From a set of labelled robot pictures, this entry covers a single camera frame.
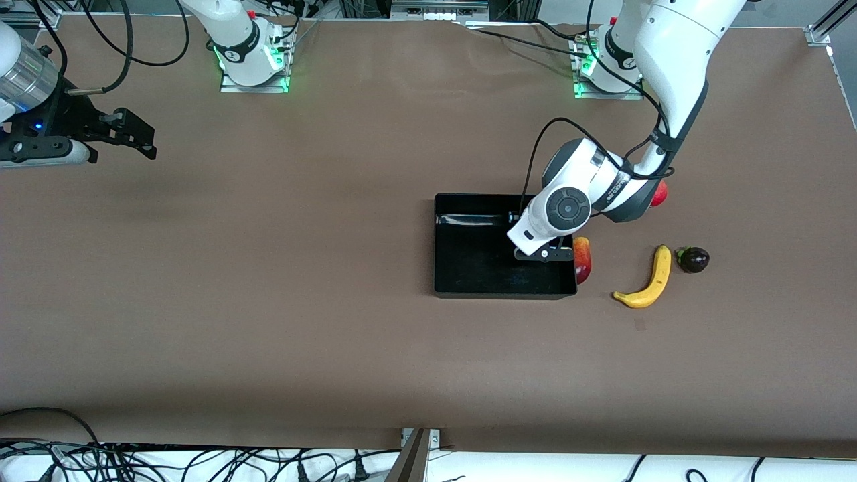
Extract aluminium frame bracket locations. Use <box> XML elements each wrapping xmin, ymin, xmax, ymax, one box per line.
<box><xmin>805</xmin><ymin>0</ymin><xmax>857</xmax><ymax>48</ymax></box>

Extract red orange mango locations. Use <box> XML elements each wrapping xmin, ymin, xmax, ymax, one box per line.
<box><xmin>572</xmin><ymin>236</ymin><xmax>593</xmax><ymax>285</ymax></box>

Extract grey equipment box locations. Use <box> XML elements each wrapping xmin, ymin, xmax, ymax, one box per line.
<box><xmin>390</xmin><ymin>0</ymin><xmax>491</xmax><ymax>21</ymax></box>

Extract yellow banana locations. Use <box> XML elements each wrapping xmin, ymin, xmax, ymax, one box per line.
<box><xmin>613</xmin><ymin>244</ymin><xmax>672</xmax><ymax>309</ymax></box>

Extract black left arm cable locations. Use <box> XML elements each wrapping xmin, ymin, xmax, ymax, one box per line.
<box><xmin>521</xmin><ymin>0</ymin><xmax>676</xmax><ymax>202</ymax></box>

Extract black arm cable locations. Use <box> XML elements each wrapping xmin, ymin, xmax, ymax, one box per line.
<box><xmin>79</xmin><ymin>0</ymin><xmax>191</xmax><ymax>68</ymax></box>
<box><xmin>521</xmin><ymin>0</ymin><xmax>676</xmax><ymax>202</ymax></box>
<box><xmin>66</xmin><ymin>0</ymin><xmax>135</xmax><ymax>96</ymax></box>

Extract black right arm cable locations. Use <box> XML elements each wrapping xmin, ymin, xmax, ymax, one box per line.
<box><xmin>79</xmin><ymin>0</ymin><xmax>191</xmax><ymax>68</ymax></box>
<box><xmin>66</xmin><ymin>0</ymin><xmax>135</xmax><ymax>96</ymax></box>

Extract black cable across table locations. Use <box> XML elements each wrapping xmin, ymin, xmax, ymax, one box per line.
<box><xmin>462</xmin><ymin>20</ymin><xmax>587</xmax><ymax>58</ymax></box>

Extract black plastic box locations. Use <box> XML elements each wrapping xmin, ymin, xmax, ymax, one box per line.
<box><xmin>433</xmin><ymin>193</ymin><xmax>578</xmax><ymax>300</ymax></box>

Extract dark purple eggplant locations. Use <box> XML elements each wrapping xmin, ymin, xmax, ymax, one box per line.
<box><xmin>675</xmin><ymin>246</ymin><xmax>710</xmax><ymax>274</ymax></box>

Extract black cable tangle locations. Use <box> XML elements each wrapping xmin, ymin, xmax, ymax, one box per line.
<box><xmin>0</xmin><ymin>407</ymin><xmax>402</xmax><ymax>482</ymax></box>

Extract grey metal camera post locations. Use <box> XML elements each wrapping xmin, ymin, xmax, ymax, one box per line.
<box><xmin>385</xmin><ymin>428</ymin><xmax>433</xmax><ymax>482</ymax></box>

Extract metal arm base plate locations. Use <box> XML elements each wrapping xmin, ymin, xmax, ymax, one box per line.
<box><xmin>220</xmin><ymin>27</ymin><xmax>295</xmax><ymax>93</ymax></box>
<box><xmin>572</xmin><ymin>37</ymin><xmax>645</xmax><ymax>101</ymax></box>

